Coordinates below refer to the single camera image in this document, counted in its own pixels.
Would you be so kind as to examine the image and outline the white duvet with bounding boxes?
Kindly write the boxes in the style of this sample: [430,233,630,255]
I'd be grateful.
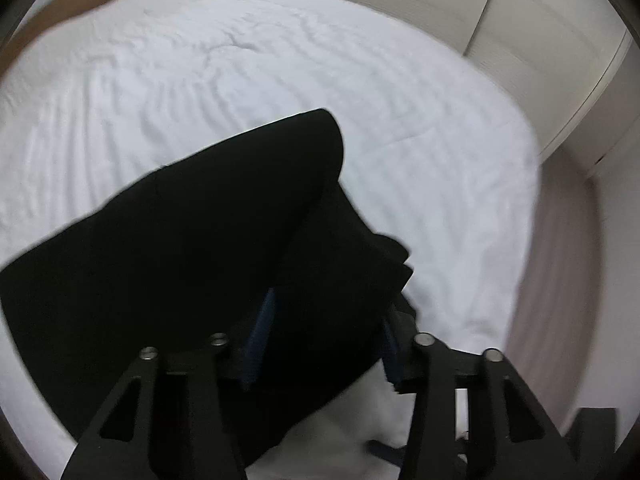
[0,0,544,480]

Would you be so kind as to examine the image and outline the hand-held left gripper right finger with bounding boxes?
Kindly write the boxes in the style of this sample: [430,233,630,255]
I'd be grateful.
[381,305,583,480]

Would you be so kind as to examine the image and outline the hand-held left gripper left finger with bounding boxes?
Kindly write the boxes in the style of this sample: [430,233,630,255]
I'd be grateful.
[60,287,278,480]

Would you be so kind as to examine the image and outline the black pants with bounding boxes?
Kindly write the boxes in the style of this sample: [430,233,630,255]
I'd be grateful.
[0,108,416,467]

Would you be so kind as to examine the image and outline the white slatted wardrobe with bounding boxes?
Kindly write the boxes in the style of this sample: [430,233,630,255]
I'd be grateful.
[260,0,637,177]

